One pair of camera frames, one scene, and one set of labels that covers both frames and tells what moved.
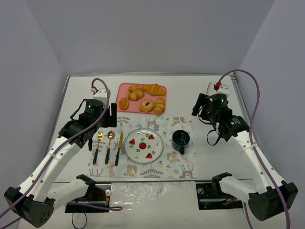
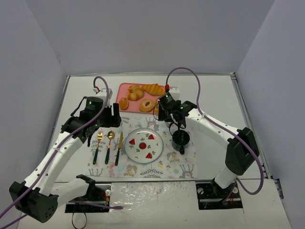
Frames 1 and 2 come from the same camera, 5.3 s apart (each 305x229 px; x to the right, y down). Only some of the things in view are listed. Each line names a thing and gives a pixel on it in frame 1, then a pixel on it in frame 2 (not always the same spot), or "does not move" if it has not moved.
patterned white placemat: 145,147 does not move
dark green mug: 180,138 does not move
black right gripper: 197,105 → 163,112
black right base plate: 208,200 does not move
